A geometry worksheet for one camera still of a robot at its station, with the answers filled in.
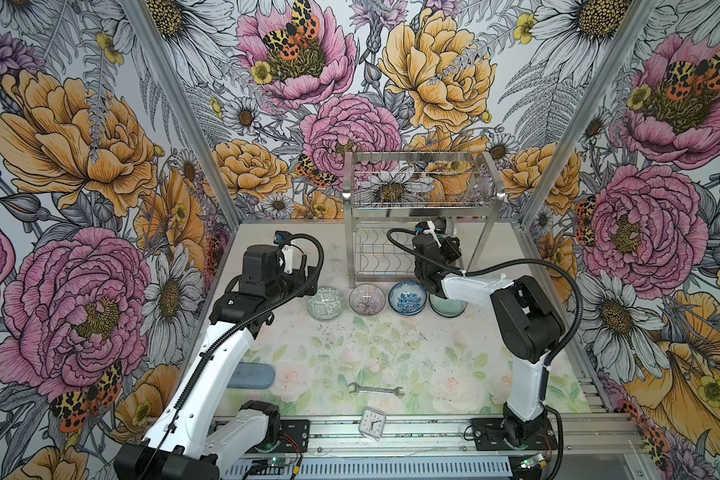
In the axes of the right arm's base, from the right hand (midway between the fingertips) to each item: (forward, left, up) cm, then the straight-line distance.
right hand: (459, 245), depth 93 cm
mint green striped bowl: (-14, +4, -12) cm, 19 cm away
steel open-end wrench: (-36, +32, -16) cm, 51 cm away
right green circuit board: (-53, -9, -17) cm, 57 cm away
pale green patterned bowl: (-11, +42, -14) cm, 45 cm away
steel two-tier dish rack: (+31, +21, -4) cm, 38 cm away
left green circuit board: (-52, +50, -16) cm, 74 cm away
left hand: (-16, +45, +7) cm, 49 cm away
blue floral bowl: (-10, +16, -13) cm, 23 cm away
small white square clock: (-45, +28, -14) cm, 55 cm away
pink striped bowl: (-10, +29, -14) cm, 33 cm away
